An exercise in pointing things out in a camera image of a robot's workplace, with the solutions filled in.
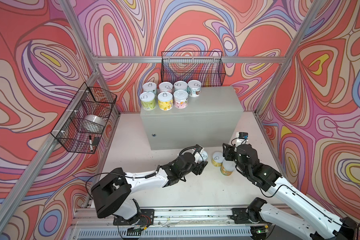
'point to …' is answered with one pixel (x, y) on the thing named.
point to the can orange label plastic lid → (227, 167)
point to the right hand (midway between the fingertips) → (228, 148)
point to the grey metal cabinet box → (210, 120)
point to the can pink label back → (204, 155)
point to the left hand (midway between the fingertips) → (204, 158)
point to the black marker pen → (91, 143)
